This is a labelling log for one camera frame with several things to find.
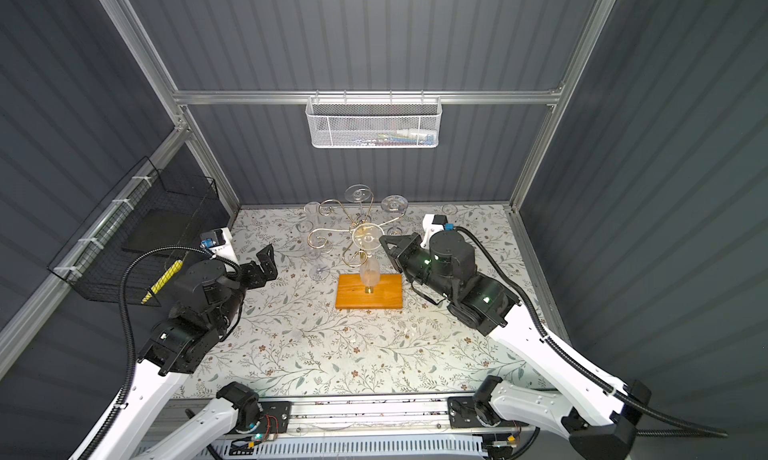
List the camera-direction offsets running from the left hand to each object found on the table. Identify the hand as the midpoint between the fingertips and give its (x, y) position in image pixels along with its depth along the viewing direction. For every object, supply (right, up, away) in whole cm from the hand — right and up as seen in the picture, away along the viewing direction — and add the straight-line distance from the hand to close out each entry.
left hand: (251, 251), depth 67 cm
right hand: (+29, +2, -6) cm, 30 cm away
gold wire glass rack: (+17, -4, +39) cm, 43 cm away
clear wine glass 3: (+56, +14, +55) cm, 80 cm away
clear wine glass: (+23, +15, +11) cm, 29 cm away
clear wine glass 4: (+7, -9, +35) cm, 37 cm away
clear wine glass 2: (+32, +11, +8) cm, 35 cm away
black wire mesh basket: (-33, +11, +13) cm, 37 cm away
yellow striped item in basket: (-21, -7, +1) cm, 22 cm away
